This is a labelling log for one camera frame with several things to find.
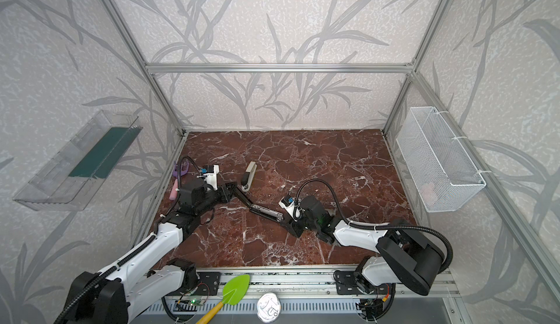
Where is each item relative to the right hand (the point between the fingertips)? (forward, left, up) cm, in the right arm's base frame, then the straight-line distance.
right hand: (284, 211), depth 85 cm
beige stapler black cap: (+17, +17, -1) cm, 24 cm away
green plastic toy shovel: (-26, +17, -5) cm, 31 cm away
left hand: (+9, +18, +10) cm, 22 cm away
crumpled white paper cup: (-31, +4, 0) cm, 31 cm away
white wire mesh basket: (+11, -61, +9) cm, 63 cm away
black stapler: (+2, +11, -3) cm, 11 cm away
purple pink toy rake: (+25, +54, -8) cm, 60 cm away
